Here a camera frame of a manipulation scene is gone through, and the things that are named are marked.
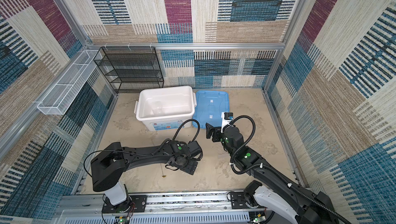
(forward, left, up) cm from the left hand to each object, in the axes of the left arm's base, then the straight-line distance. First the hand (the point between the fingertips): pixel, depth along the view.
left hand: (188, 166), depth 82 cm
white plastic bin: (+42, +8, +2) cm, 43 cm away
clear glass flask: (+36, +21, +4) cm, 42 cm away
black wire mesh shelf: (+61, +41, +16) cm, 76 cm away
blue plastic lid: (+43, -14, -1) cm, 45 cm away
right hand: (+14, -13, +18) cm, 26 cm away
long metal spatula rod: (-4, +13, -2) cm, 14 cm away
